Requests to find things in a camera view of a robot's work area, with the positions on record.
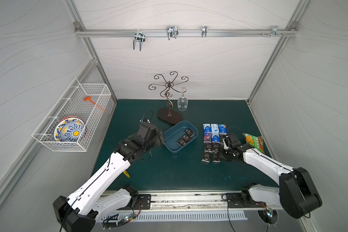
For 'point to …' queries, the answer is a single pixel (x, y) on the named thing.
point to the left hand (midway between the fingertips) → (158, 137)
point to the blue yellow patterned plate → (71, 129)
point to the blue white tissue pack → (207, 127)
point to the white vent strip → (184, 216)
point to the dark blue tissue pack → (207, 137)
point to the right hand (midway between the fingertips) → (220, 153)
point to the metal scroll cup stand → (165, 114)
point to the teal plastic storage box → (178, 137)
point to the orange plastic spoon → (88, 98)
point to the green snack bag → (255, 141)
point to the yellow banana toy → (126, 173)
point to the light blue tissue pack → (214, 128)
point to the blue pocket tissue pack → (222, 129)
